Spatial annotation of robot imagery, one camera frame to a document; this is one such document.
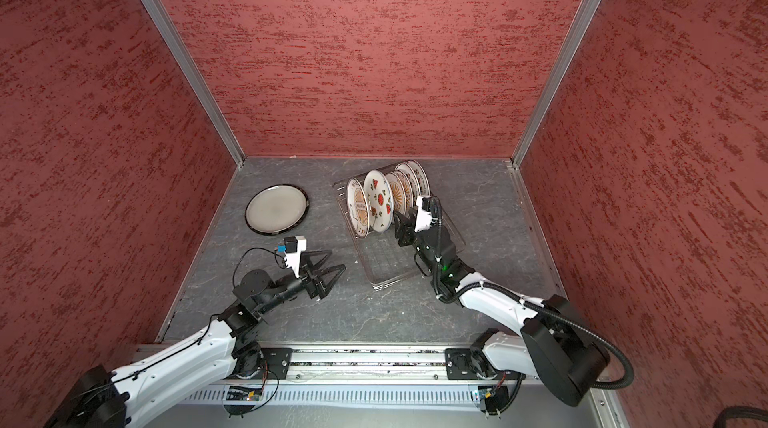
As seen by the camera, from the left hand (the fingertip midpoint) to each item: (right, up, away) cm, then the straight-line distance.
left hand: (339, 265), depth 75 cm
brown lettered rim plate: (+2, +12, +23) cm, 26 cm away
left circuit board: (-24, -32, -2) cm, 40 cm away
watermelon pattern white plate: (+9, +16, +20) cm, 27 cm away
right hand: (+15, +12, +7) cm, 20 cm away
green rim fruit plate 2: (+23, +23, +16) cm, 36 cm away
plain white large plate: (-29, +12, +31) cm, 44 cm away
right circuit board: (+39, -31, -4) cm, 50 cm away
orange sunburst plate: (+15, +20, +17) cm, 30 cm away
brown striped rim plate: (-28, +12, +31) cm, 44 cm away
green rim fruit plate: (+19, +26, +18) cm, 37 cm away
